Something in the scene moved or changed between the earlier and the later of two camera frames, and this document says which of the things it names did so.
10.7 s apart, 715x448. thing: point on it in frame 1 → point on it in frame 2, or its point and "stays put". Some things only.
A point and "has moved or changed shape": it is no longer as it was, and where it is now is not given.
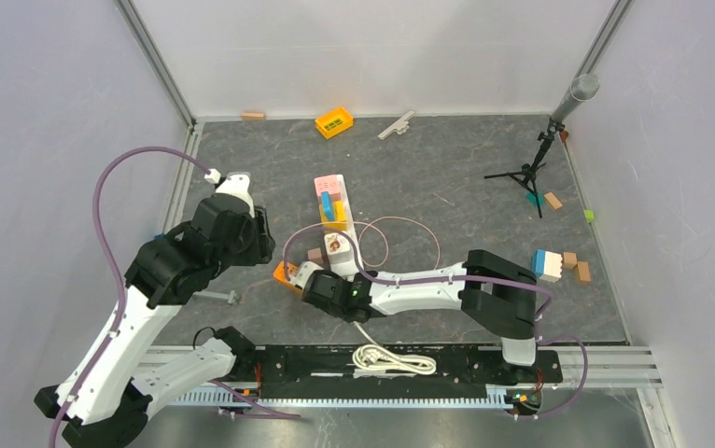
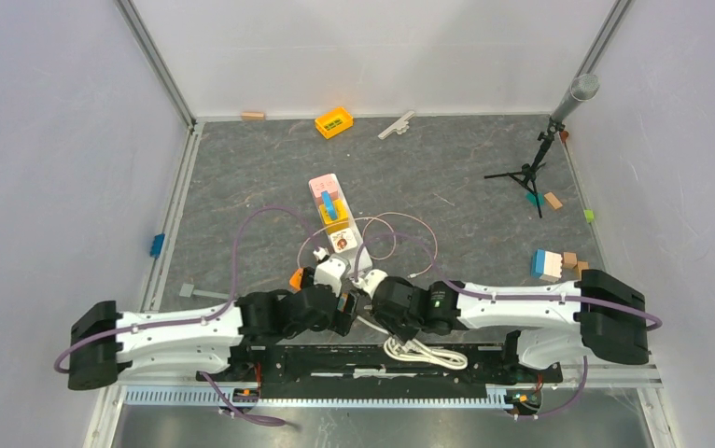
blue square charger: x=329 y=205 stays put
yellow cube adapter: x=341 y=220 stays put
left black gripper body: x=255 y=244 → x=339 y=320
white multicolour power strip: x=341 y=246 stays put
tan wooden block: x=553 y=200 stays put
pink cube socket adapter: x=330 y=184 has moved or changed shape
